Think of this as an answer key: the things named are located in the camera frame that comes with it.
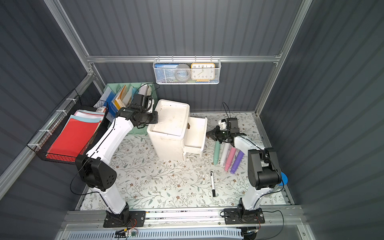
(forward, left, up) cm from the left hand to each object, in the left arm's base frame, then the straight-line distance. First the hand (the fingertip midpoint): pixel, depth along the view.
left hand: (154, 116), depth 84 cm
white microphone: (-6, -43, -23) cm, 49 cm away
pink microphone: (-11, -46, -24) cm, 53 cm away
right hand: (-3, -32, -11) cm, 34 cm away
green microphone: (-7, -38, -23) cm, 45 cm away
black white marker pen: (-34, -33, -25) cm, 53 cm away
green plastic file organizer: (+17, +26, 0) cm, 31 cm away
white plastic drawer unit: (-11, -9, -2) cm, 14 cm away
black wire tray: (-1, +40, +8) cm, 41 cm away
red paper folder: (-18, +35, +4) cm, 40 cm away
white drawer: (-4, -23, -15) cm, 28 cm away
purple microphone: (-17, -49, -23) cm, 57 cm away
